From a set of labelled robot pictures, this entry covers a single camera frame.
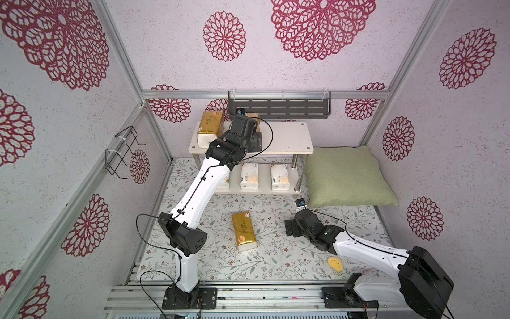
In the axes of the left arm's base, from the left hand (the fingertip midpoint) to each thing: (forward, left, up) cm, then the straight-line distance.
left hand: (246, 138), depth 76 cm
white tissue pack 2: (+2, -1, -26) cm, 26 cm away
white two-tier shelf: (+6, -19, -5) cm, 21 cm away
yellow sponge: (-36, -36, -34) cm, 61 cm away
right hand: (-19, -20, -29) cm, 40 cm away
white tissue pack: (-3, +12, -27) cm, 29 cm away
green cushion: (+1, -47, -25) cm, 53 cm away
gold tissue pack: (-26, +1, -30) cm, 40 cm away
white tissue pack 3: (+1, -15, -25) cm, 29 cm away
